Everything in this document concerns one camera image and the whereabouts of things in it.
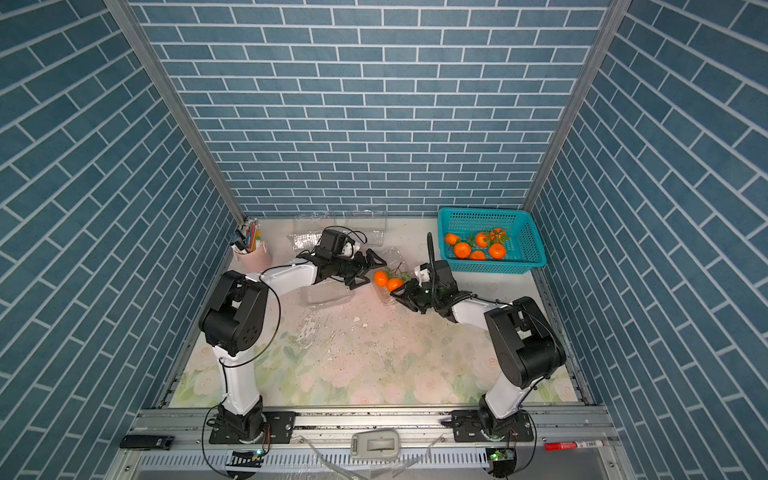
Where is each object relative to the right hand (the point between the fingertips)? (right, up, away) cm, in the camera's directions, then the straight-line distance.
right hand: (395, 295), depth 90 cm
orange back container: (+29, +11, +15) cm, 35 cm away
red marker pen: (+43, -33, -19) cm, 57 cm away
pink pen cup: (-47, +10, +11) cm, 49 cm away
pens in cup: (-47, +20, +7) cm, 51 cm away
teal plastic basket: (+35, +17, +20) cm, 44 cm away
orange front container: (-5, +4, +6) cm, 9 cm away
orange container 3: (+38, +20, +20) cm, 47 cm away
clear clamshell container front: (-2, +5, +9) cm, 11 cm away
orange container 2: (+31, +17, +19) cm, 40 cm away
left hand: (-3, +7, +3) cm, 8 cm away
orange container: (+20, +17, +19) cm, 33 cm away
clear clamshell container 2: (-24, -1, +9) cm, 26 cm away
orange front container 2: (0, +3, +4) cm, 5 cm away
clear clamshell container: (-31, +17, +10) cm, 36 cm away
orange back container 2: (+37, +13, +18) cm, 43 cm away
